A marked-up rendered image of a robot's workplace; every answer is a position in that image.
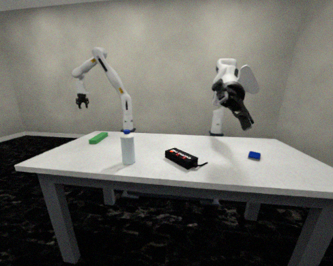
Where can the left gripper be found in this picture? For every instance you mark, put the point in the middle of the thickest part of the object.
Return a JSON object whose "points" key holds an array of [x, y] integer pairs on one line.
{"points": [[233, 100]]}

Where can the small blue rectangular block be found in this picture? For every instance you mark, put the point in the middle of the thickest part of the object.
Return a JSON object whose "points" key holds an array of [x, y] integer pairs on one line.
{"points": [[254, 156]]}

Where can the green rectangular block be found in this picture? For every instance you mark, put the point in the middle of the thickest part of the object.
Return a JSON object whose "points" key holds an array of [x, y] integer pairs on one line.
{"points": [[96, 139]]}

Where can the white bottle with blue cap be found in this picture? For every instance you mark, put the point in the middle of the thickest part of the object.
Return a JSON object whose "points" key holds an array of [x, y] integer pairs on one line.
{"points": [[127, 148]]}

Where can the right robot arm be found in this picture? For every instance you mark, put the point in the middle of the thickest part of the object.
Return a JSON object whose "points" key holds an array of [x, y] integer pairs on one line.
{"points": [[99, 57]]}

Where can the black power strip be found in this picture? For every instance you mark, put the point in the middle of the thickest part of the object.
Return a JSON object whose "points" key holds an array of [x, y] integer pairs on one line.
{"points": [[182, 158]]}

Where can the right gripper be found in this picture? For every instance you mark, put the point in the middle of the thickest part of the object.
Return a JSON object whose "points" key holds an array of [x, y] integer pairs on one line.
{"points": [[82, 99]]}

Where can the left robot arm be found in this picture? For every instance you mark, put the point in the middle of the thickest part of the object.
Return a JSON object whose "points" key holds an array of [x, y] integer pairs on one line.
{"points": [[227, 69]]}

